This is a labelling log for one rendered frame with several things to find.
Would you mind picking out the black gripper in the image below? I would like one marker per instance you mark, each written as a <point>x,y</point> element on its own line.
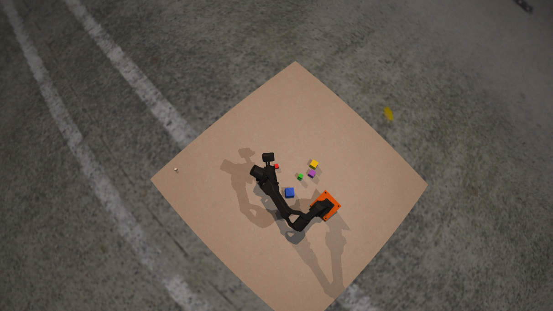
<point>267,158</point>

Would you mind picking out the yellow block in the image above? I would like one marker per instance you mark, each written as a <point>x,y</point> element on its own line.
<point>313,164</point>

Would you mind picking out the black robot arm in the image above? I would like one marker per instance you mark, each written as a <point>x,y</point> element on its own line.
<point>271,188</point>

